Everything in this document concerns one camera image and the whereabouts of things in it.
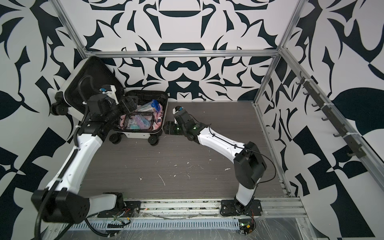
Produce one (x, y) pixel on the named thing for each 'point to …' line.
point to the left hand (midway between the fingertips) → (129, 96)
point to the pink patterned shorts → (158, 119)
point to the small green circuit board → (246, 226)
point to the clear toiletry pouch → (139, 121)
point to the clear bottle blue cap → (150, 105)
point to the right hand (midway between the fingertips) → (167, 126)
